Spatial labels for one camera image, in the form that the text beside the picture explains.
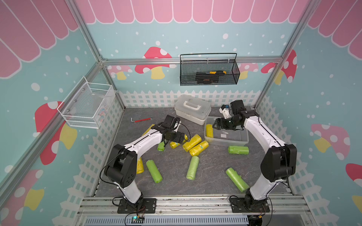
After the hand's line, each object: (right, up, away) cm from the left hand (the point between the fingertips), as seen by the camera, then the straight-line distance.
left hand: (177, 138), depth 91 cm
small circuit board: (-21, -40, -18) cm, 49 cm away
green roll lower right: (+36, -23, -9) cm, 44 cm away
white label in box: (+33, 0, +12) cm, 35 cm away
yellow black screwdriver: (+26, +43, +1) cm, 50 cm away
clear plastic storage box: (+41, -1, +12) cm, 43 cm away
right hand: (+26, +8, -3) cm, 27 cm away
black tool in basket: (+18, +39, +1) cm, 43 cm away
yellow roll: (+12, -2, +5) cm, 13 cm away
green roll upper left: (-11, -6, +4) cm, 13 cm away
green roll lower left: (-13, -19, -7) cm, 24 cm away
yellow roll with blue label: (+14, -7, +1) cm, 16 cm away
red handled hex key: (-23, +13, +22) cm, 34 cm away
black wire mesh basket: (+21, +43, +1) cm, 48 cm away
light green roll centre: (+10, -17, -6) cm, 21 cm away
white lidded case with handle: (+11, +21, +14) cm, 27 cm away
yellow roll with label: (-2, -5, +3) cm, 7 cm away
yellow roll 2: (+22, +4, +9) cm, 24 cm away
